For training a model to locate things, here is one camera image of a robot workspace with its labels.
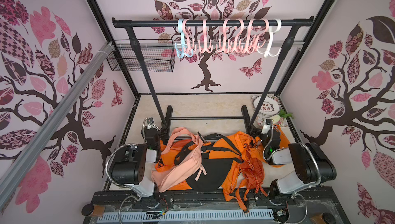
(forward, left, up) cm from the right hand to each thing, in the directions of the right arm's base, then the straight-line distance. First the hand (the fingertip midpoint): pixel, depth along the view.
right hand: (260, 124), depth 92 cm
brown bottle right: (-47, -13, +2) cm, 49 cm away
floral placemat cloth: (+6, -5, -4) cm, 9 cm away
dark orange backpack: (-27, +14, -5) cm, 31 cm away
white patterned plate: (+21, -15, -7) cm, 27 cm away
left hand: (0, +65, -1) cm, 66 cm away
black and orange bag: (-23, +29, -3) cm, 38 cm away
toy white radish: (+8, -14, -5) cm, 17 cm away
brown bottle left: (-43, +84, +4) cm, 94 cm away
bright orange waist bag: (-24, +5, +13) cm, 28 cm away
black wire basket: (+36, +63, +27) cm, 77 cm away
